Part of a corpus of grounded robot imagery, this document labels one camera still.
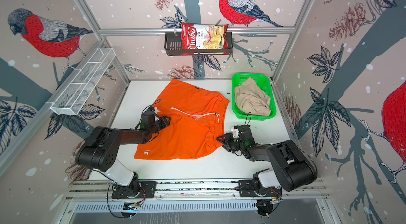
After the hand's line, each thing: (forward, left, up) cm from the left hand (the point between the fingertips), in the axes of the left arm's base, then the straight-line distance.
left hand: (168, 119), depth 95 cm
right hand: (-15, -29, -1) cm, 33 cm away
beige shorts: (+10, -53, +5) cm, 54 cm away
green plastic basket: (+29, -66, +2) cm, 72 cm away
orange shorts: (-2, -18, -2) cm, 18 cm away
